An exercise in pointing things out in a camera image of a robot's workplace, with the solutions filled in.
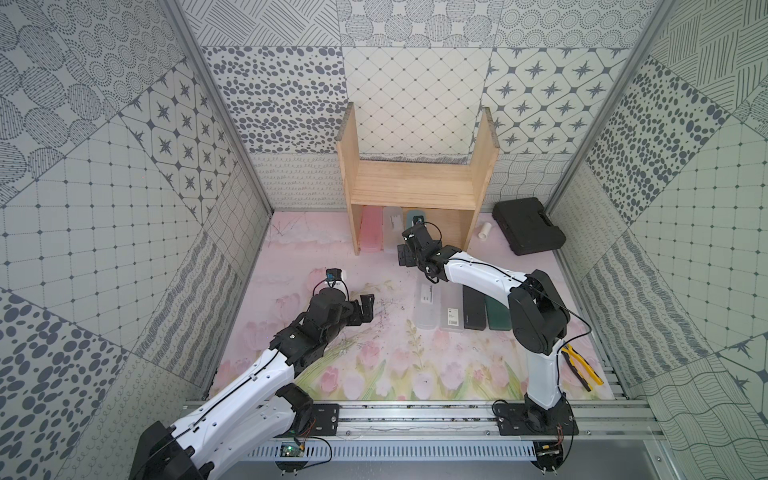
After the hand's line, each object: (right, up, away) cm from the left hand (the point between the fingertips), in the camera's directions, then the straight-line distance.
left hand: (359, 291), depth 79 cm
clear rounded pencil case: (+20, -7, +16) cm, 27 cm away
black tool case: (+60, +19, +33) cm, 71 cm away
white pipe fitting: (+43, +17, +30) cm, 55 cm away
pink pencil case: (+2, +18, +25) cm, 31 cm away
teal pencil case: (+16, +24, +32) cm, 43 cm away
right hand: (+17, +10, +17) cm, 26 cm away
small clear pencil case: (+9, +20, +28) cm, 36 cm away
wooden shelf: (+27, +28, +10) cm, 40 cm away
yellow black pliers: (+63, -24, +3) cm, 68 cm away
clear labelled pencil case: (+28, -7, +14) cm, 32 cm away
